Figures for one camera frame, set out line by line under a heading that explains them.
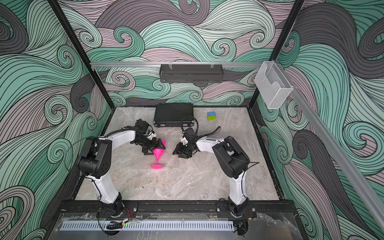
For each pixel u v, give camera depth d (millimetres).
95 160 495
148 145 828
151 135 868
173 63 920
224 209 728
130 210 720
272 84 777
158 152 880
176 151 851
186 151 820
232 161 503
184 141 899
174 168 877
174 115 1124
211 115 1133
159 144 849
